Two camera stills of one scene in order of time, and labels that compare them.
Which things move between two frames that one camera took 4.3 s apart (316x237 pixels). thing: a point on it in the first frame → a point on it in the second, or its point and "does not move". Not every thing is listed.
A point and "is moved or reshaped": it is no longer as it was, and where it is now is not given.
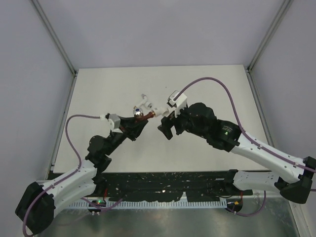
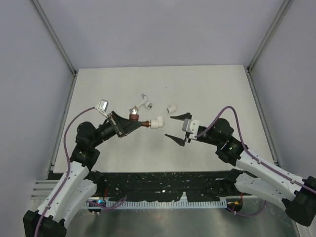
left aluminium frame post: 55,36 does not move
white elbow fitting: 162,111 → 158,123
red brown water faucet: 139,116 is moved or reshaped
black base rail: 169,186 does not move
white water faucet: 147,104 does not move
